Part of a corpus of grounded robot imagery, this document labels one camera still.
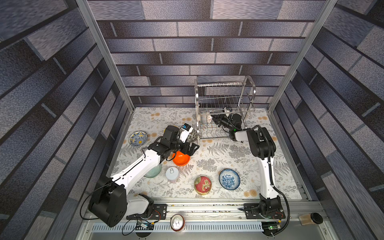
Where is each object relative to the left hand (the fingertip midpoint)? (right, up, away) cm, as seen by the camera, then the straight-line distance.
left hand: (193, 142), depth 81 cm
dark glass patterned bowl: (+7, +14, +20) cm, 25 cm away
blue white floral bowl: (+21, -22, +3) cm, 30 cm away
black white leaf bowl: (-1, +1, +22) cm, 22 cm away
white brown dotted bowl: (+11, +13, +19) cm, 25 cm away
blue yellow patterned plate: (-38, 0, +20) cm, 43 cm away
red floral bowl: (+5, -23, -1) cm, 24 cm away
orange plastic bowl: (-8, -12, +8) cm, 16 cm away
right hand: (+10, +17, +19) cm, 27 cm away
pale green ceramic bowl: (-23, -18, +5) cm, 30 cm away
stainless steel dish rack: (+12, +26, +9) cm, 30 cm away
